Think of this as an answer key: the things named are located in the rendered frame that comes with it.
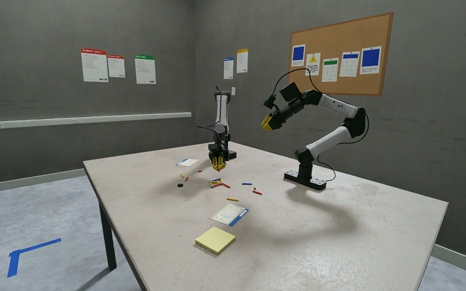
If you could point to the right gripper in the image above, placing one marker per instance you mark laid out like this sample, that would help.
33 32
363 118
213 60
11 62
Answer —
219 158

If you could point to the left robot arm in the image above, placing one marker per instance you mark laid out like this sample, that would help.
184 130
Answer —
353 125

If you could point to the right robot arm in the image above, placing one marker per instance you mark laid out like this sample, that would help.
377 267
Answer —
221 127

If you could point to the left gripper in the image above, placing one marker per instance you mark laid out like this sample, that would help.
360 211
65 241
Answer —
275 121

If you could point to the pale yellow flat square block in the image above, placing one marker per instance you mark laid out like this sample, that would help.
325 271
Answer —
215 240

